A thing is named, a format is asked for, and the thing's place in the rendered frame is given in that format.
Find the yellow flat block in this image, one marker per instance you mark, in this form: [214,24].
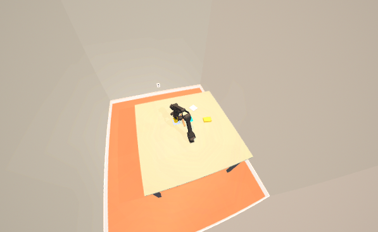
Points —
[207,119]

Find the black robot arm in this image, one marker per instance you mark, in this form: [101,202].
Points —
[190,134]

